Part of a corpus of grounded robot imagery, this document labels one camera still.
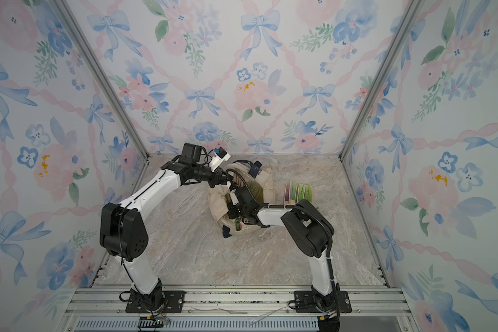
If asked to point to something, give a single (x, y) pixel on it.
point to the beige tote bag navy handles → (260, 182)
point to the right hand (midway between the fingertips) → (226, 206)
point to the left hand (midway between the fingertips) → (232, 176)
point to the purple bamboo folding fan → (287, 194)
